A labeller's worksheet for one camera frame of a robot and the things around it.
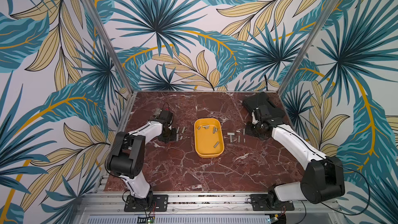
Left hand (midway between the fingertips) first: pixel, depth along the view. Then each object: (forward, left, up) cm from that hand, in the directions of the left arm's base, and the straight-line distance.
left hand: (171, 139), depth 93 cm
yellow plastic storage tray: (+2, -23, 0) cm, 23 cm away
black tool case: (0, -47, +31) cm, 56 cm away
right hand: (+2, -44, +10) cm, 45 cm away
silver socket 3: (+2, -3, 0) cm, 4 cm away
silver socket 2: (+2, -41, 0) cm, 41 cm away
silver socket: (+5, -36, 0) cm, 37 cm away
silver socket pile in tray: (+7, -26, 0) cm, 27 cm away
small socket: (0, -44, -1) cm, 44 cm away
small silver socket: (+7, -7, 0) cm, 9 cm away
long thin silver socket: (+2, -36, -1) cm, 36 cm away
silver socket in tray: (-3, -27, -1) cm, 27 cm away
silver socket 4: (+2, -6, -1) cm, 6 cm away
